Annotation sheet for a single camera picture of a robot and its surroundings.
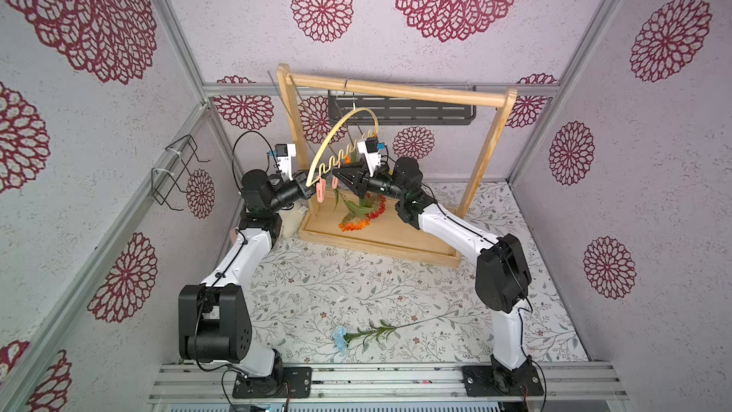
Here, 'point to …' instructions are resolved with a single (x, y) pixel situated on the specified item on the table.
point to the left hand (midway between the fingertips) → (329, 171)
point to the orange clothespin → (347, 159)
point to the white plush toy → (291, 218)
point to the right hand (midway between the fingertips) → (332, 168)
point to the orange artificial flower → (357, 218)
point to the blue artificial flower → (375, 333)
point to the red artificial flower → (379, 202)
